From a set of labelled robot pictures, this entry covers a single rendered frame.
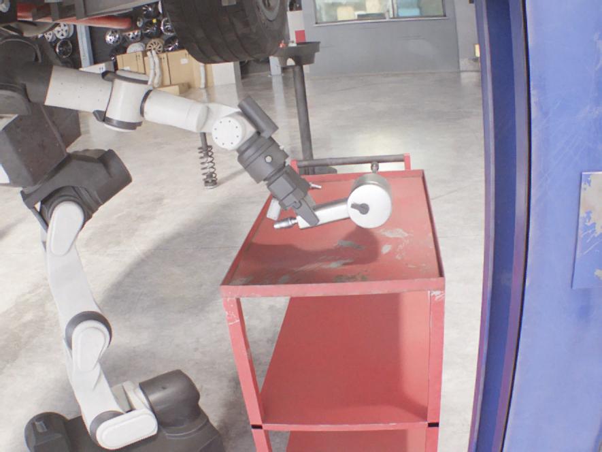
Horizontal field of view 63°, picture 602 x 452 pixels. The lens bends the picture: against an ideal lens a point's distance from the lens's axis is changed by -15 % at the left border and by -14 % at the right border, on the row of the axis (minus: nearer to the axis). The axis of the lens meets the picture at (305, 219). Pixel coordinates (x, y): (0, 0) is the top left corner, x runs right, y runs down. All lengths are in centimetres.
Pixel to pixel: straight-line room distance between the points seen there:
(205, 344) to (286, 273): 144
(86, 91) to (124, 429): 102
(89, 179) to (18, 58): 41
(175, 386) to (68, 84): 101
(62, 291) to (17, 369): 135
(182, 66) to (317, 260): 1091
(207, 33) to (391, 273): 87
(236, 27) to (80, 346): 99
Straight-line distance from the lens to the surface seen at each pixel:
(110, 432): 175
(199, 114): 119
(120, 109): 122
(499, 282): 81
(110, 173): 148
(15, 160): 137
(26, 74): 122
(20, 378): 277
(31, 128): 137
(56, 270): 149
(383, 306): 176
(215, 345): 258
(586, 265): 56
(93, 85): 123
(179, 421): 184
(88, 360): 159
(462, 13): 1074
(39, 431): 202
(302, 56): 439
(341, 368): 150
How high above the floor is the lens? 139
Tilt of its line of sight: 22 degrees down
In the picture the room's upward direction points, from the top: 7 degrees counter-clockwise
